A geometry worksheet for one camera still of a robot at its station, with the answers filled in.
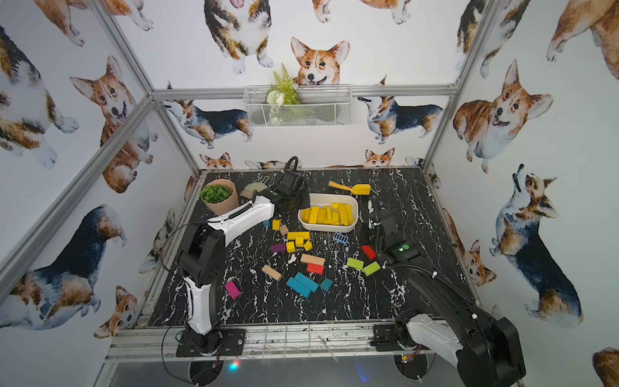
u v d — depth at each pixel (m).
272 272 0.88
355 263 0.90
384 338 0.73
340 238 0.95
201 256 0.51
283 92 0.82
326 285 0.85
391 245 0.61
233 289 0.83
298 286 0.84
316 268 0.88
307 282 0.86
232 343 0.73
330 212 1.01
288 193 0.73
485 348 0.38
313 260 0.90
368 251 0.92
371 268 0.88
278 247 0.94
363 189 1.13
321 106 0.92
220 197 0.96
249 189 1.13
